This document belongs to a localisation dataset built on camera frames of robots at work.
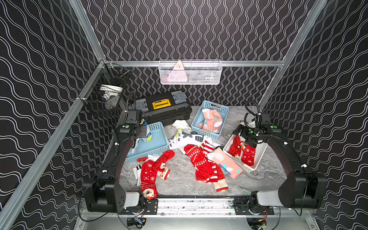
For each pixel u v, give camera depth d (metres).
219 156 0.86
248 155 0.92
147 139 0.93
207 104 1.15
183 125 1.08
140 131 0.75
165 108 0.97
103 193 0.40
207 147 0.92
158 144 1.01
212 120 1.03
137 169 0.86
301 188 0.41
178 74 0.89
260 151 0.93
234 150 0.94
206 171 0.85
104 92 0.89
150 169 0.84
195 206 0.76
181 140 0.98
